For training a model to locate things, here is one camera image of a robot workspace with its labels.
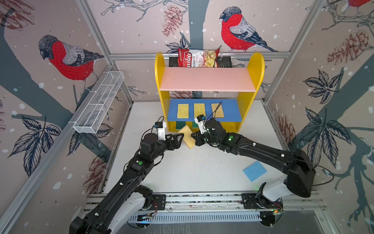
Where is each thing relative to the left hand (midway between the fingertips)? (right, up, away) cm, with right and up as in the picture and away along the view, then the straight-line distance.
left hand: (180, 132), depth 74 cm
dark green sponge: (-3, +2, +30) cm, 30 cm away
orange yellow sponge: (+24, +10, +19) cm, 32 cm away
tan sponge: (+4, -4, +1) cm, 6 cm away
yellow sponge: (0, +12, +21) cm, 24 cm away
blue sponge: (+43, -23, +9) cm, 49 cm away
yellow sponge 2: (+11, +13, +21) cm, 27 cm away
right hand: (+5, -2, +4) cm, 7 cm away
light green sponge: (+7, +4, -3) cm, 9 cm away
